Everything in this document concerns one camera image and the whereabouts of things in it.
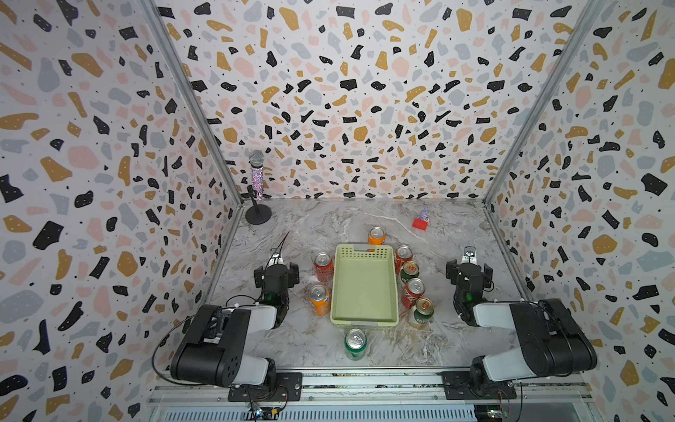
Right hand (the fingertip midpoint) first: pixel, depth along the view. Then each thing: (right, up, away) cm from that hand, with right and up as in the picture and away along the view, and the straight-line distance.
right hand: (473, 262), depth 91 cm
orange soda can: (-33, +9, +6) cm, 35 cm away
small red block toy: (-13, +14, +22) cm, 29 cm away
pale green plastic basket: (-38, -10, +1) cm, 39 cm away
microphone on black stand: (-84, +18, +24) cm, 89 cm away
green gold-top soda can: (-21, -12, -13) cm, 27 cm away
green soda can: (-41, -19, -20) cm, 50 cm away
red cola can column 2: (-22, -7, -9) cm, 25 cm away
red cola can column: (-52, -1, -2) cm, 52 cm away
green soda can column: (-23, -2, -4) cm, 23 cm away
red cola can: (-24, +3, +1) cm, 24 cm away
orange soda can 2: (-52, -10, -11) cm, 54 cm away
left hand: (-68, -1, 0) cm, 68 cm away
